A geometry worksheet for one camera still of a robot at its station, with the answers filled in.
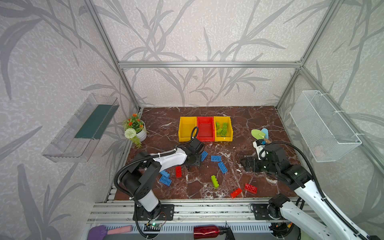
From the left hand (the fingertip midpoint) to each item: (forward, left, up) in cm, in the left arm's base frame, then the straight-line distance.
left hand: (198, 157), depth 92 cm
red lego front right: (-18, -29, 0) cm, 34 cm away
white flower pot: (+13, +36, +5) cm, 39 cm away
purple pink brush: (-38, +44, +2) cm, 58 cm away
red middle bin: (+23, -5, -3) cm, 24 cm away
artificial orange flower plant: (+15, +41, +12) cm, 45 cm away
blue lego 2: (-6, -15, 0) cm, 16 cm away
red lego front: (-21, -21, +1) cm, 29 cm away
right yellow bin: (+29, -16, +1) cm, 33 cm away
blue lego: (-1, -11, 0) cm, 11 cm away
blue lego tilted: (+1, -4, -1) cm, 4 cm away
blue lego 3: (-10, +19, +1) cm, 22 cm away
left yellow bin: (+26, +9, -2) cm, 28 cm away
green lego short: (+21, -18, 0) cm, 28 cm away
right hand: (-6, -26, +15) cm, 30 cm away
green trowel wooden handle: (+17, -43, -1) cm, 46 cm away
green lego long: (+20, -14, +1) cm, 24 cm away
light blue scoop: (+20, -48, -1) cm, 52 cm away
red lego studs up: (-9, +11, -1) cm, 15 cm away
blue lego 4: (-14, +18, 0) cm, 23 cm away
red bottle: (-37, -5, +4) cm, 38 cm away
